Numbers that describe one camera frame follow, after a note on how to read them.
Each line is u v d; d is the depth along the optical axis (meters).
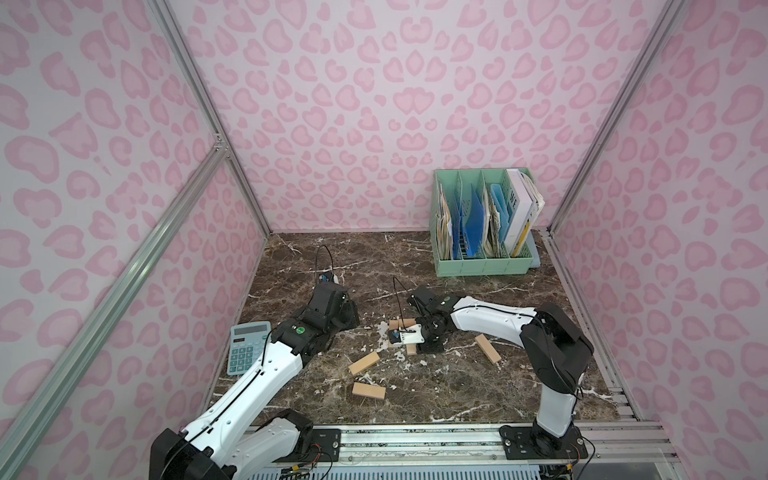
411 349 0.88
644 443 0.75
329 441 0.73
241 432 0.43
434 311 0.69
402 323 0.78
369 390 0.81
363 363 0.86
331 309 0.60
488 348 0.88
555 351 0.48
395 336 0.78
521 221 0.98
